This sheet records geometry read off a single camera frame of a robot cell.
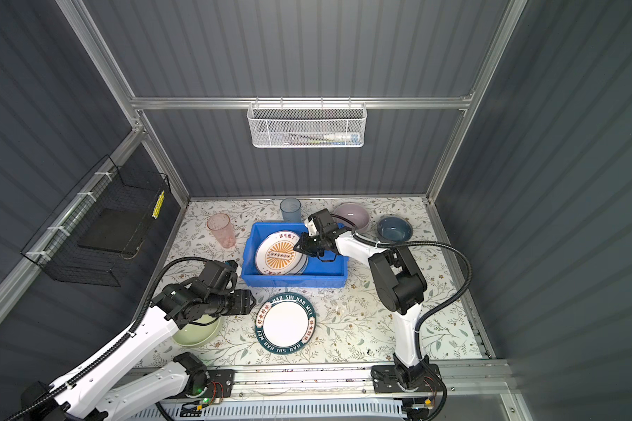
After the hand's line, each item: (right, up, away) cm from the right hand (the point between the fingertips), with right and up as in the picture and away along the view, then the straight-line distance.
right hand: (297, 249), depth 94 cm
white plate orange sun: (-8, -2, +2) cm, 9 cm away
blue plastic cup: (-4, +16, +12) cm, 20 cm away
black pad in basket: (-52, +8, -19) cm, 55 cm away
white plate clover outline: (+1, -6, -1) cm, 6 cm away
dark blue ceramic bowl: (+39, +7, +12) cm, 41 cm away
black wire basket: (-54, +3, -33) cm, 64 cm away
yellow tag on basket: (-43, +16, -11) cm, 47 cm away
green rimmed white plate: (-3, -23, -9) cm, 25 cm away
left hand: (-13, -14, -17) cm, 26 cm away
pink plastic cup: (-27, +8, 0) cm, 28 cm away
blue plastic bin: (+7, -9, +2) cm, 12 cm away
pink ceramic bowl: (+23, +14, +17) cm, 32 cm away
